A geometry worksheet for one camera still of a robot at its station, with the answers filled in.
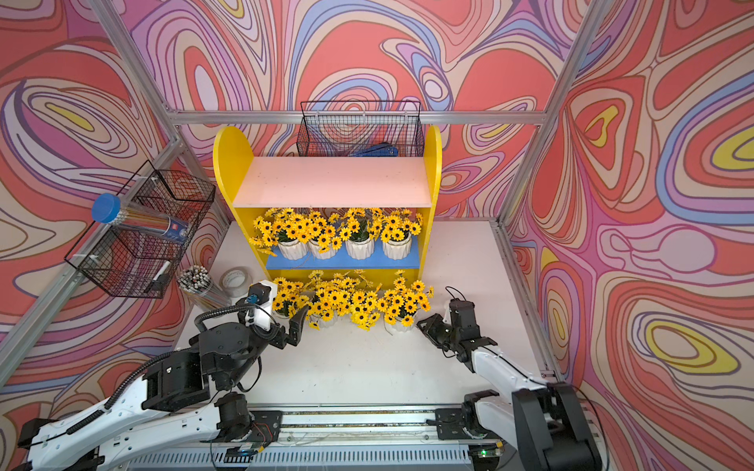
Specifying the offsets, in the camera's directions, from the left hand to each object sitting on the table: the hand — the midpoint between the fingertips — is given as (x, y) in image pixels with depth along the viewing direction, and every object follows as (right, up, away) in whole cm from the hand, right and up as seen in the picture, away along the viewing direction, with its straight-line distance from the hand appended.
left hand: (295, 302), depth 64 cm
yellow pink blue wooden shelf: (+6, +22, +22) cm, 32 cm away
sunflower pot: (+6, -2, +16) cm, 17 cm away
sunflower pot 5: (+3, +14, +16) cm, 22 cm away
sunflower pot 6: (+13, +17, +16) cm, 27 cm away
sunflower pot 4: (-8, +17, +16) cm, 25 cm away
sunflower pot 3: (+24, -4, +16) cm, 29 cm away
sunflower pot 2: (+15, -4, +16) cm, 22 cm away
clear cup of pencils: (-32, +2, +16) cm, 35 cm away
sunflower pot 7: (+24, +17, +18) cm, 34 cm away
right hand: (+31, -13, +23) cm, 41 cm away
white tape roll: (-32, +1, +37) cm, 49 cm away
